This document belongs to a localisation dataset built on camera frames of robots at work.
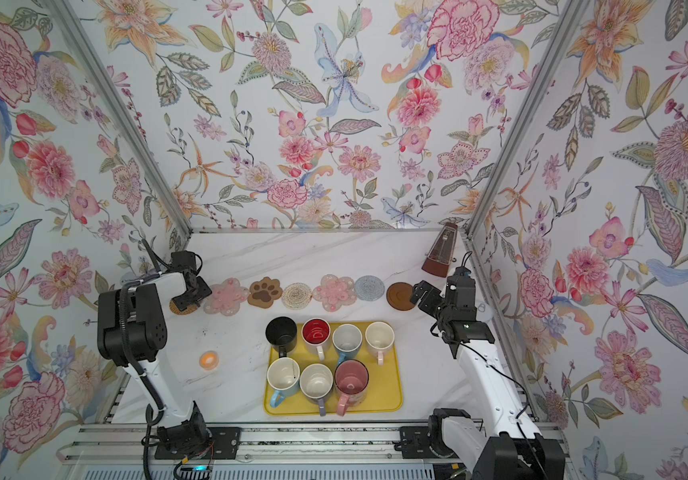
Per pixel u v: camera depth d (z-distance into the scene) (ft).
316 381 2.73
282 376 2.73
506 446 1.29
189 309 3.10
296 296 3.31
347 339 2.82
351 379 2.69
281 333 2.89
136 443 2.46
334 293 3.40
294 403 2.63
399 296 3.34
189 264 2.75
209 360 2.89
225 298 3.33
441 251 3.31
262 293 3.40
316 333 2.98
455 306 2.02
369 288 3.40
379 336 2.83
